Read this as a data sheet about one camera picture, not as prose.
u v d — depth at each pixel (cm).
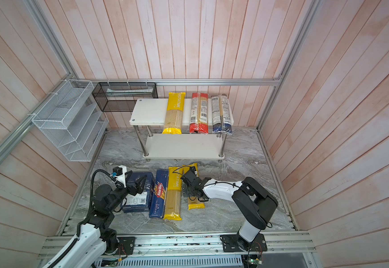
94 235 55
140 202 80
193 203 84
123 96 104
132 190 70
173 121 73
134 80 95
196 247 74
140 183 71
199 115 75
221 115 75
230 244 73
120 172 67
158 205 82
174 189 88
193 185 70
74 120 77
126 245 73
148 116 77
